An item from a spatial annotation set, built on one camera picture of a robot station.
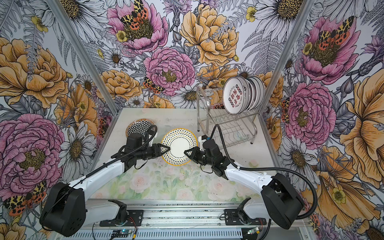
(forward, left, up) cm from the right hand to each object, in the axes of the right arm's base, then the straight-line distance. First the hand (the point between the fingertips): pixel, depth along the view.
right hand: (184, 157), depth 79 cm
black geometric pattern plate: (+33, +35, -13) cm, 50 cm away
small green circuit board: (-30, +31, -16) cm, 46 cm away
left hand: (+3, +9, -1) cm, 10 cm away
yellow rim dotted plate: (+9, +3, +2) cm, 10 cm away
